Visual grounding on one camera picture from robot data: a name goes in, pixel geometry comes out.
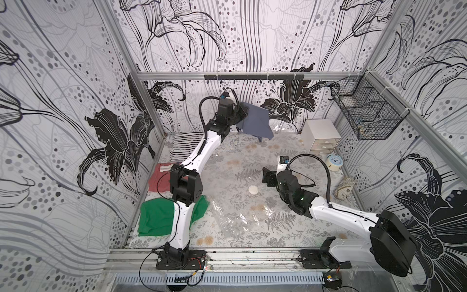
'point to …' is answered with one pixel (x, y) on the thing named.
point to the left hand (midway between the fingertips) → (246, 106)
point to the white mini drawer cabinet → (320, 136)
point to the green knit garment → (157, 216)
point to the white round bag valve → (253, 189)
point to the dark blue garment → (256, 123)
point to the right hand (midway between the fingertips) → (272, 167)
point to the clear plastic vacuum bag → (229, 224)
